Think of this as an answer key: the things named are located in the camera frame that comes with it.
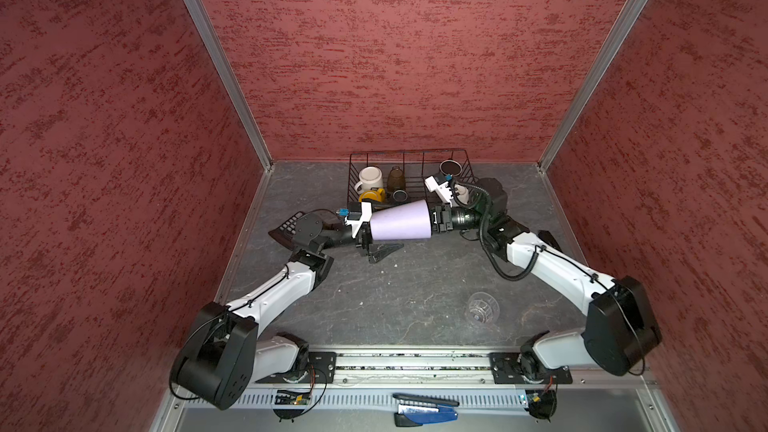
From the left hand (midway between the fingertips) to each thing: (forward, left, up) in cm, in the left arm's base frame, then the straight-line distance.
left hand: (399, 228), depth 68 cm
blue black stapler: (-33, -4, -26) cm, 42 cm away
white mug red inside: (+33, +10, -19) cm, 39 cm away
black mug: (+39, -19, -19) cm, 47 cm away
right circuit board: (-31, -36, -30) cm, 56 cm away
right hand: (0, -2, -1) cm, 2 cm away
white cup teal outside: (+22, -1, -15) cm, 27 cm away
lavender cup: (-2, -1, +6) cm, 6 cm away
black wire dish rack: (+47, -8, -26) cm, 54 cm away
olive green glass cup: (+34, +1, -21) cm, 40 cm away
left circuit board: (-30, +28, -32) cm, 52 cm away
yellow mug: (+23, +7, -17) cm, 30 cm away
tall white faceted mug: (+9, -16, +2) cm, 18 cm away
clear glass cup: (-9, -25, -28) cm, 38 cm away
